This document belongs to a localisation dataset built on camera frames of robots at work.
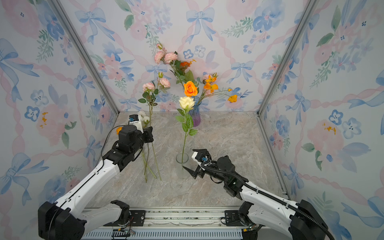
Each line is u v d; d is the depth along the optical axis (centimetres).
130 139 57
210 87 80
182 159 77
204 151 69
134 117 65
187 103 65
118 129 107
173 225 73
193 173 64
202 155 59
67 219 38
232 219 73
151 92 80
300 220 40
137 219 74
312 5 68
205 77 93
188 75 93
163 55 85
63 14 71
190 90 71
